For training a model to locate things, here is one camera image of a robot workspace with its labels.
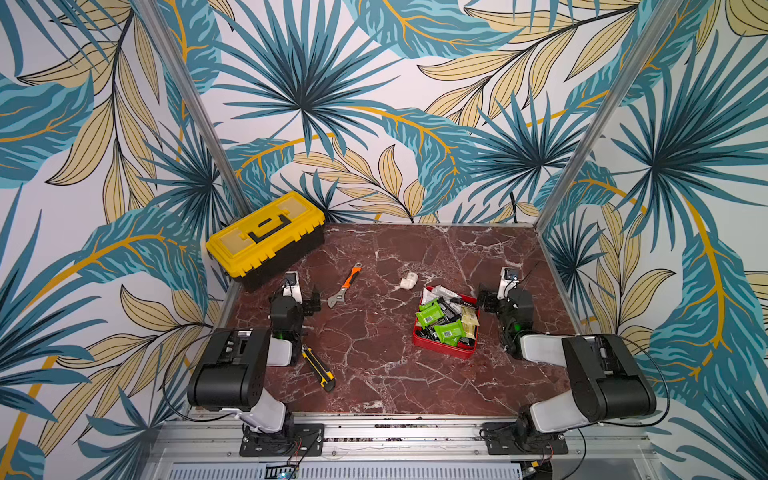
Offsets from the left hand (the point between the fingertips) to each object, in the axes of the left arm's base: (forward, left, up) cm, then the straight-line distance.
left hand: (299, 288), depth 92 cm
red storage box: (-18, -49, -3) cm, 52 cm away
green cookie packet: (-7, -40, -2) cm, 41 cm away
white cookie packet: (+1, -43, -2) cm, 43 cm away
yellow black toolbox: (+11, +10, +9) cm, 17 cm away
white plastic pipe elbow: (+7, -35, -5) cm, 36 cm away
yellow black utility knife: (-24, -11, -7) cm, 27 cm away
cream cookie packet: (-9, -51, -1) cm, 52 cm away
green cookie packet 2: (-13, -46, -1) cm, 48 cm away
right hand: (+2, -62, +2) cm, 62 cm away
